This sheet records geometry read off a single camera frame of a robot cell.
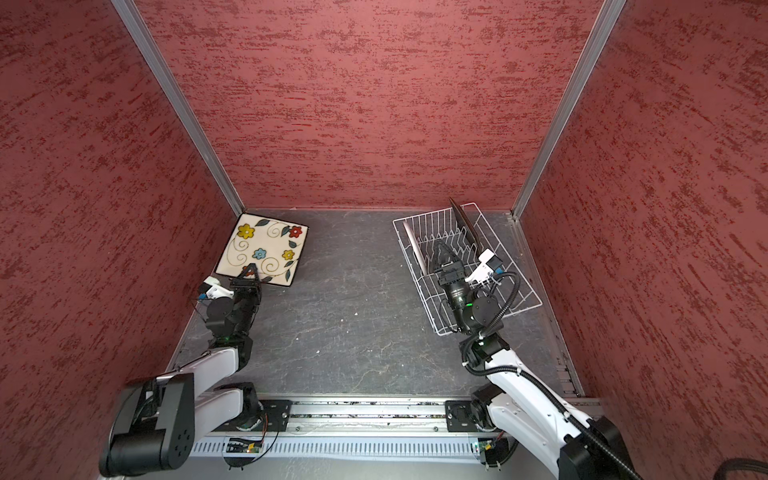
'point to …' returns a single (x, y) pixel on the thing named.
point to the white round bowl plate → (418, 255)
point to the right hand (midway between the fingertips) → (430, 249)
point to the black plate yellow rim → (466, 226)
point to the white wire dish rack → (443, 225)
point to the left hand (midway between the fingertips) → (259, 267)
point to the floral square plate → (274, 246)
